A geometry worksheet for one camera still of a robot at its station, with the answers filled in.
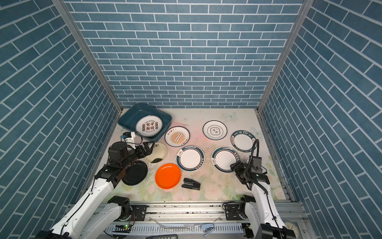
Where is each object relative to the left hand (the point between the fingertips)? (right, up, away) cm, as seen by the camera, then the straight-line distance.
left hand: (150, 144), depth 79 cm
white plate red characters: (-10, +9, +29) cm, 32 cm away
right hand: (+47, -14, +6) cm, 49 cm away
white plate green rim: (+21, -12, +15) cm, 28 cm away
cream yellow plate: (+1, -7, +16) cm, 17 cm away
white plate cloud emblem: (+39, +6, +29) cm, 48 cm away
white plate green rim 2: (+42, -11, +15) cm, 46 cm away
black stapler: (+21, -22, +3) cm, 31 cm away
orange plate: (+8, -20, +8) cm, 23 cm away
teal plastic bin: (-27, +15, +31) cm, 44 cm away
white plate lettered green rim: (+57, -1, +23) cm, 62 cm away
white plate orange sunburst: (+11, +2, +24) cm, 27 cm away
